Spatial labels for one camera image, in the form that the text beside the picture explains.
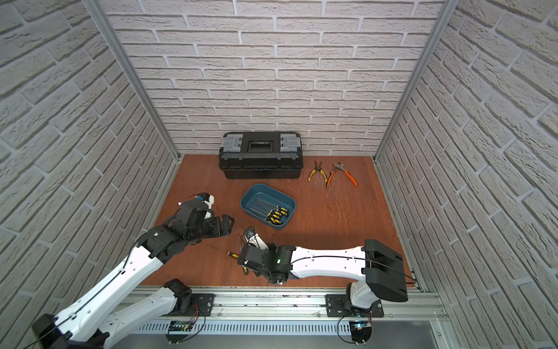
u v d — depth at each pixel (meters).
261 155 0.98
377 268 0.42
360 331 0.71
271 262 0.57
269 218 0.94
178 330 0.71
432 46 0.77
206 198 0.67
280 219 0.94
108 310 0.42
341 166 1.15
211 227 0.65
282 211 0.97
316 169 1.14
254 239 0.66
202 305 0.74
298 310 0.76
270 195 1.00
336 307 0.73
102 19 0.71
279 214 0.95
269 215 0.95
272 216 0.95
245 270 0.81
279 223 0.92
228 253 0.85
